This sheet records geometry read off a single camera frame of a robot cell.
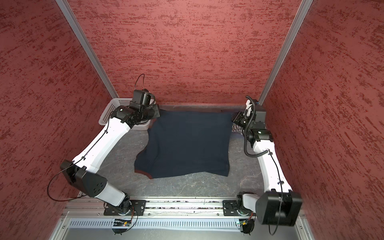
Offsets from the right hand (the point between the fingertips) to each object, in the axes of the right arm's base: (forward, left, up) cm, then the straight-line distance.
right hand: (230, 115), depth 79 cm
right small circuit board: (-45, -3, -29) cm, 54 cm away
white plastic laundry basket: (+28, +83, -17) cm, 89 cm away
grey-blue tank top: (+9, -10, -24) cm, 28 cm away
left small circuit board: (-43, +59, -30) cm, 79 cm away
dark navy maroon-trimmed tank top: (-4, +26, -18) cm, 32 cm away
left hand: (+2, +39, +1) cm, 39 cm away
